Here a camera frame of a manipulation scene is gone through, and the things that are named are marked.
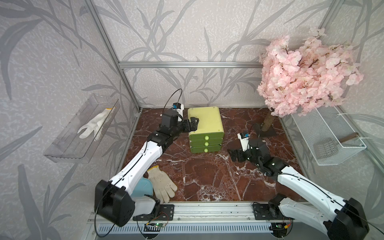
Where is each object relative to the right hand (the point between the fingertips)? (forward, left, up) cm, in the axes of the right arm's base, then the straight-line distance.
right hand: (234, 147), depth 81 cm
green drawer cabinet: (+16, +13, +4) cm, 21 cm away
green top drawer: (+4, +16, +4) cm, 17 cm away
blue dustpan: (-16, +51, -15) cm, 56 cm away
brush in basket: (-5, -43, +8) cm, 45 cm away
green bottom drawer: (+4, +16, -10) cm, 19 cm away
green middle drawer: (+5, +15, -3) cm, 16 cm away
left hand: (+9, +23, +12) cm, 27 cm away
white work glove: (-16, +39, -14) cm, 45 cm away
